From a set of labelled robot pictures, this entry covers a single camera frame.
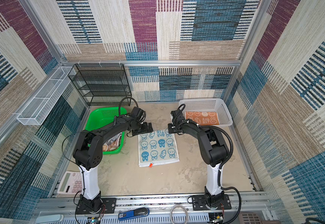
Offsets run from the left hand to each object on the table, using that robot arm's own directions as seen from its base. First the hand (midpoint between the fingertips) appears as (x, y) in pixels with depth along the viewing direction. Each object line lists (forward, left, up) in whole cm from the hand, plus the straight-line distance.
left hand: (148, 129), depth 96 cm
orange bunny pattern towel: (+13, -41, -5) cm, 44 cm away
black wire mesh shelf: (+36, +37, +10) cm, 52 cm away
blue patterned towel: (-11, -6, -6) cm, 14 cm away
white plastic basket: (+23, -47, -1) cm, 52 cm away
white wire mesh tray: (-7, +53, +26) cm, 60 cm away
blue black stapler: (-47, +4, -2) cm, 47 cm away
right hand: (+2, -17, -4) cm, 17 cm away
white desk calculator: (-32, +42, -6) cm, 53 cm away
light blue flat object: (-48, +45, -5) cm, 66 cm away
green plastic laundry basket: (+15, +38, -4) cm, 41 cm away
